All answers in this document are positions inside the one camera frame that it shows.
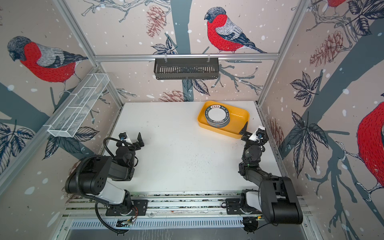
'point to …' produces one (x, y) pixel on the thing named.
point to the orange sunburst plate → (218, 122)
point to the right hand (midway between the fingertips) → (255, 126)
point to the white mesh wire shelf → (69, 121)
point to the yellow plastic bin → (238, 117)
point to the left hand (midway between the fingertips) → (130, 134)
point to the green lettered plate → (217, 116)
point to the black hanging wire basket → (185, 68)
